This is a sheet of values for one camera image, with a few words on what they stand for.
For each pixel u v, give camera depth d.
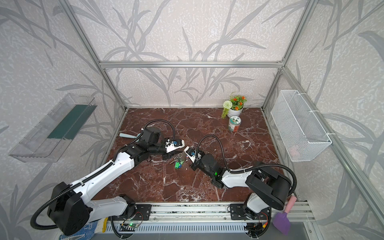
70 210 0.39
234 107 1.05
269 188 0.44
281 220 0.71
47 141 0.63
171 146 0.65
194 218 0.73
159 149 0.66
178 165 0.89
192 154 0.68
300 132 0.63
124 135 1.04
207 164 0.62
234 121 1.02
